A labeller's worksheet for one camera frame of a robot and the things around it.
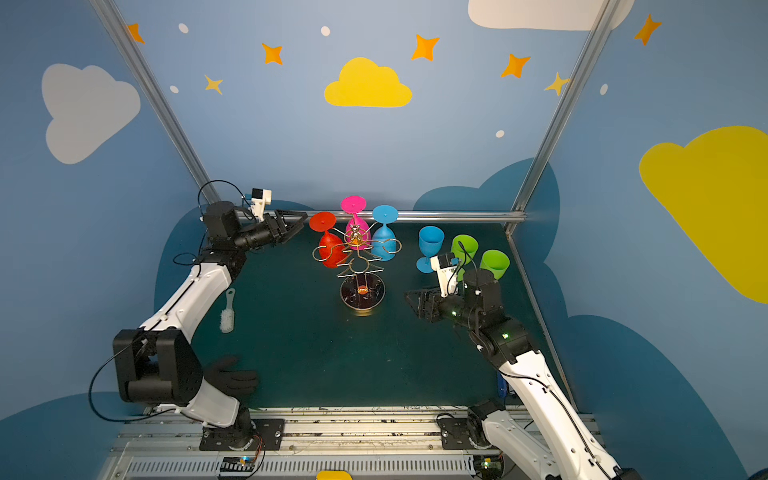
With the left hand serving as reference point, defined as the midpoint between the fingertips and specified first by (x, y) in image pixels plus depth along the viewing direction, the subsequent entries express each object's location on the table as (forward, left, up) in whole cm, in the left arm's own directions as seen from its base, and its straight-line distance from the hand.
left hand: (303, 217), depth 77 cm
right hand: (-18, -30, -6) cm, 35 cm away
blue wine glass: (+2, -21, -11) cm, 24 cm away
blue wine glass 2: (+11, -37, -19) cm, 43 cm away
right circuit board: (-51, -48, -37) cm, 79 cm away
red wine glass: (+1, -6, -14) cm, 15 cm away
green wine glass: (+5, -47, -17) cm, 50 cm away
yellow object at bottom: (-53, -11, -32) cm, 63 cm away
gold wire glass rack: (-2, -14, -32) cm, 35 cm away
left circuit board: (-51, +14, -37) cm, 64 cm away
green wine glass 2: (+3, -58, -21) cm, 62 cm away
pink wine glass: (-3, -14, -2) cm, 15 cm away
